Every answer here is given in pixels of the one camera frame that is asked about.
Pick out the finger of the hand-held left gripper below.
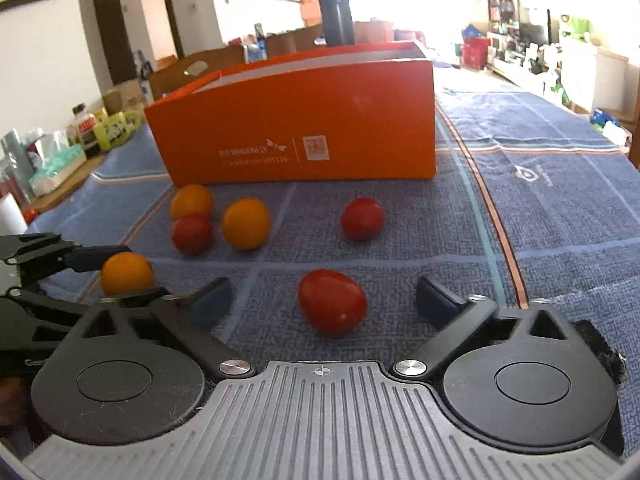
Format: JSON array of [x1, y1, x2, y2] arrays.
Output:
[[0, 232, 133, 282], [0, 286, 101, 350]]

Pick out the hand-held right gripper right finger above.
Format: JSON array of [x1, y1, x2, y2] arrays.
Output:
[[392, 275, 581, 382]]

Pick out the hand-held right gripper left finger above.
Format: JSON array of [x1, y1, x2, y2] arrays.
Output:
[[80, 276, 256, 380]]

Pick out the small orange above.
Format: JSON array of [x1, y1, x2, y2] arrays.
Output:
[[100, 252, 156, 298], [170, 184, 215, 222], [221, 198, 272, 251]]

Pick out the large red tomato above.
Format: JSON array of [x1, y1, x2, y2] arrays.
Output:
[[298, 269, 368, 338]]

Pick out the orange cardboard box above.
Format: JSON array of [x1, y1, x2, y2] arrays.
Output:
[[144, 41, 437, 188]]

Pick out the wooden cutting board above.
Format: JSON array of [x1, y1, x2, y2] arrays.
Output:
[[30, 152, 108, 213]]

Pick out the white paper roll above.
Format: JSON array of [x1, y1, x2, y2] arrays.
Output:
[[0, 194, 27, 235]]

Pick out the green patterned tissue box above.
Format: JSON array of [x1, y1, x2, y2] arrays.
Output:
[[29, 130, 88, 197]]

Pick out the black cap sauce bottle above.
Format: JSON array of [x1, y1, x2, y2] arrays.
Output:
[[71, 103, 102, 160]]

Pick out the silver foil bag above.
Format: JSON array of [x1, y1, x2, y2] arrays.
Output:
[[0, 127, 36, 201]]

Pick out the yellow-green panda mug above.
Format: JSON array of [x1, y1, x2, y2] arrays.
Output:
[[92, 110, 143, 152]]

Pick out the blue patterned tablecloth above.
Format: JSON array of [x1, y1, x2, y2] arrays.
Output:
[[0, 67, 640, 461]]

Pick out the brown cardboard box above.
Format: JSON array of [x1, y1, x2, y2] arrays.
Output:
[[102, 80, 147, 117]]

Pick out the red plastic basket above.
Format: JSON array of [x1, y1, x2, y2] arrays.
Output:
[[462, 37, 491, 69]]

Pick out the white cabinet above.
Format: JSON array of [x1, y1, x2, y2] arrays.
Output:
[[560, 40, 631, 116]]

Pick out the dark television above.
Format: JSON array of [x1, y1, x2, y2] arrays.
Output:
[[520, 7, 551, 47]]

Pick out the dark thermos bottle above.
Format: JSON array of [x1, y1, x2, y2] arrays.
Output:
[[317, 0, 357, 47]]

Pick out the tall dark bookshelf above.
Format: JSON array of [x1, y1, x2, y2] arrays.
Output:
[[482, 0, 518, 36]]

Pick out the stacked orange cartons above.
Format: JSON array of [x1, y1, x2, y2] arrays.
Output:
[[297, 0, 321, 27]]

